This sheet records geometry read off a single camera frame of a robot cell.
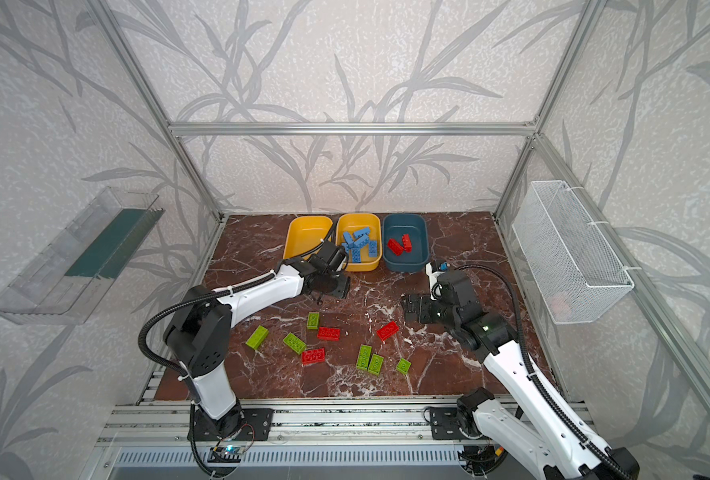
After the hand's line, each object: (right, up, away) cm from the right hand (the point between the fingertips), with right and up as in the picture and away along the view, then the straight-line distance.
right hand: (417, 290), depth 77 cm
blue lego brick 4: (-12, +10, +32) cm, 36 cm away
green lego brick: (-30, -11, +14) cm, 35 cm away
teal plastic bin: (-3, +19, +39) cm, 43 cm away
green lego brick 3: (-14, -20, +6) cm, 25 cm away
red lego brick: (-4, +11, +32) cm, 34 cm away
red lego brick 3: (-25, -15, +12) cm, 31 cm away
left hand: (-20, +2, +15) cm, 25 cm away
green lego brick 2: (-34, -17, +10) cm, 40 cm away
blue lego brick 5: (-21, +11, +31) cm, 39 cm away
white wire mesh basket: (+31, +6, -15) cm, 35 cm away
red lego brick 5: (-7, -14, +12) cm, 20 cm away
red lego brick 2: (+1, +12, +32) cm, 34 cm away
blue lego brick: (-21, +14, +32) cm, 41 cm away
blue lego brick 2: (-15, +15, +35) cm, 41 cm away
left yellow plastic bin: (-38, +15, +38) cm, 56 cm away
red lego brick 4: (-29, -20, +8) cm, 36 cm away
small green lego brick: (-3, -22, +5) cm, 23 cm away
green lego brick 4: (-11, -23, +9) cm, 27 cm away
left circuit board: (-48, -39, -5) cm, 62 cm away
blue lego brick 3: (-16, +12, +32) cm, 38 cm away
